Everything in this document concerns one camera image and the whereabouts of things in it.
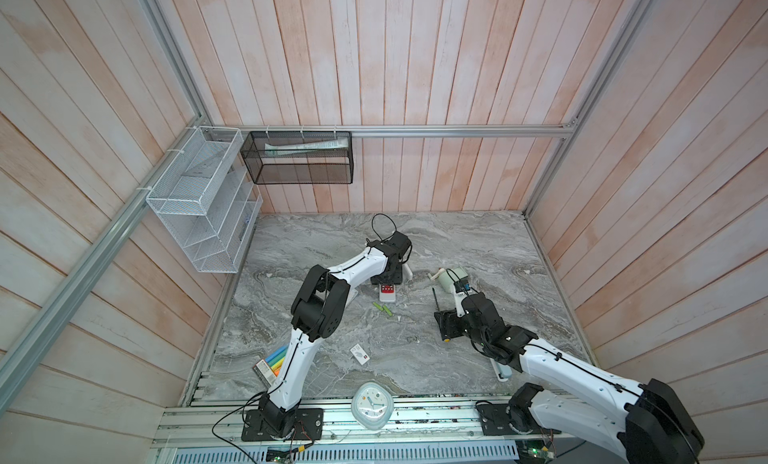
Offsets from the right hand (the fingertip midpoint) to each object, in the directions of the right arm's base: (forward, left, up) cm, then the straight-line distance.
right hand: (444, 311), depth 85 cm
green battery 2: (+3, +17, -7) cm, 18 cm away
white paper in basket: (+38, +52, +29) cm, 71 cm away
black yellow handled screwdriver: (-7, +2, +8) cm, 11 cm away
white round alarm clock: (-24, +20, -5) cm, 32 cm away
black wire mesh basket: (+49, +49, +18) cm, 72 cm away
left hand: (+13, +16, -7) cm, 22 cm away
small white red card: (-12, +24, -6) cm, 27 cm away
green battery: (+5, +20, -8) cm, 22 cm away
